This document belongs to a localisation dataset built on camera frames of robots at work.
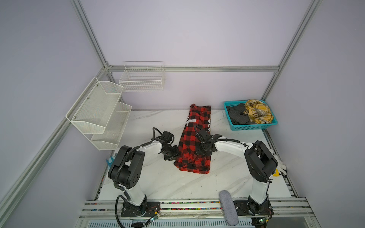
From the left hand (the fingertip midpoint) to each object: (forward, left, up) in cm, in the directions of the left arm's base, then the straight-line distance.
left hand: (179, 157), depth 91 cm
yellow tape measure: (-11, -60, 0) cm, 60 cm away
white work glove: (-5, -67, -3) cm, 67 cm away
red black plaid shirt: (-1, -6, 0) cm, 6 cm away
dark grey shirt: (+31, -43, +8) cm, 54 cm away
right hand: (+4, -12, +1) cm, 13 cm away
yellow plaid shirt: (+32, -58, +10) cm, 68 cm away
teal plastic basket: (+22, -41, +5) cm, 47 cm away
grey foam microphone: (-28, -27, +1) cm, 39 cm away
